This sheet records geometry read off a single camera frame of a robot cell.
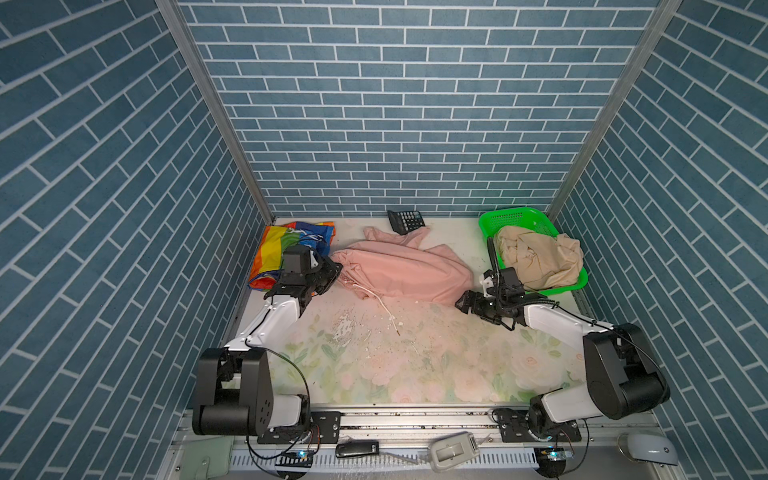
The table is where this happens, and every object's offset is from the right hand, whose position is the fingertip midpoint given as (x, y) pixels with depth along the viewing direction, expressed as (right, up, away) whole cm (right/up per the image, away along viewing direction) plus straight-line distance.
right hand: (465, 303), depth 92 cm
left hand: (-37, +13, -4) cm, 39 cm away
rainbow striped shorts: (-66, +20, +14) cm, 70 cm away
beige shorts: (+29, +13, +10) cm, 34 cm away
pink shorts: (-22, +12, +5) cm, 25 cm away
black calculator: (-18, +27, +26) cm, 42 cm away
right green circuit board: (+18, -33, -20) cm, 42 cm away
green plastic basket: (+30, +28, +21) cm, 46 cm away
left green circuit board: (-44, -34, -19) cm, 59 cm away
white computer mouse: (+36, -27, -25) cm, 52 cm away
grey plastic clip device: (-8, -30, -22) cm, 38 cm away
